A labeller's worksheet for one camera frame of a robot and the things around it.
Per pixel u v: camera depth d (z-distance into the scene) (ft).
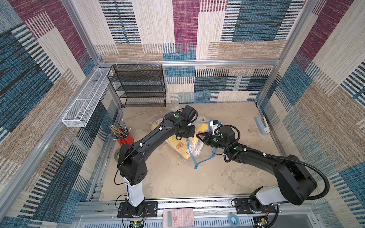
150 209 2.40
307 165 1.37
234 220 2.34
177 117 1.94
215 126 2.60
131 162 1.49
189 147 2.60
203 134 2.64
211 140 2.44
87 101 2.50
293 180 1.43
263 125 3.39
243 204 2.42
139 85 3.56
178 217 2.30
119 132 3.01
